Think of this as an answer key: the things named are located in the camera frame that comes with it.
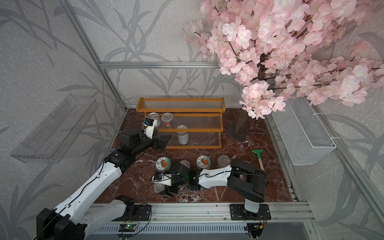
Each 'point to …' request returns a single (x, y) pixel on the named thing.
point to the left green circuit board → (127, 227)
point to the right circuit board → (255, 229)
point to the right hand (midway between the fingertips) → (159, 183)
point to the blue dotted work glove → (111, 151)
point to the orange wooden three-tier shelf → (192, 122)
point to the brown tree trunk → (242, 119)
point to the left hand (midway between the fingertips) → (164, 133)
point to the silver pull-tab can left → (154, 116)
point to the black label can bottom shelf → (183, 138)
